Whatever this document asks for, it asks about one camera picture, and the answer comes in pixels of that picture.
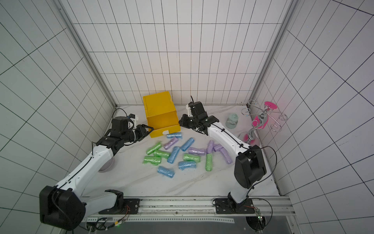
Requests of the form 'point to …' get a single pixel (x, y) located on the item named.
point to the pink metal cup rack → (261, 115)
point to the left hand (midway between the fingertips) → (151, 132)
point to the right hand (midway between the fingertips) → (179, 118)
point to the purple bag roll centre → (193, 150)
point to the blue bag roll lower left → (166, 171)
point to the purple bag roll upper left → (171, 143)
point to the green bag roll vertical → (209, 162)
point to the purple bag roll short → (217, 146)
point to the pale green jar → (232, 121)
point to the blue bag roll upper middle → (187, 144)
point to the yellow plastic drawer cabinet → (161, 115)
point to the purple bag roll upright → (210, 146)
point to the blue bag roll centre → (173, 154)
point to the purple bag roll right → (227, 158)
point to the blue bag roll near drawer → (178, 135)
